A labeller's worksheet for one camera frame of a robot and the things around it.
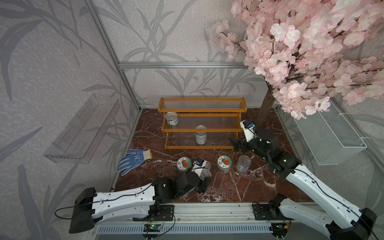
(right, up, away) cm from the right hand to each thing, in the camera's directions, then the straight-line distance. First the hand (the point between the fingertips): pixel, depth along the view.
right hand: (237, 132), depth 73 cm
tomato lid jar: (-28, -18, +9) cm, 34 cm away
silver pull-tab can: (-35, +7, +13) cm, 39 cm away
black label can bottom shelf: (-18, -4, +17) cm, 26 cm away
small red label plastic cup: (-15, -19, +11) cm, 27 cm away
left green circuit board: (-42, -45, -3) cm, 62 cm away
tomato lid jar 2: (-5, -18, +9) cm, 21 cm away
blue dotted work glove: (-60, -18, +20) cm, 66 cm away
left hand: (-15, -22, -1) cm, 26 cm away
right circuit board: (+20, -47, -1) cm, 51 cm away
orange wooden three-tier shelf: (-18, +4, +39) cm, 44 cm away
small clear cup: (-16, -20, -1) cm, 25 cm away
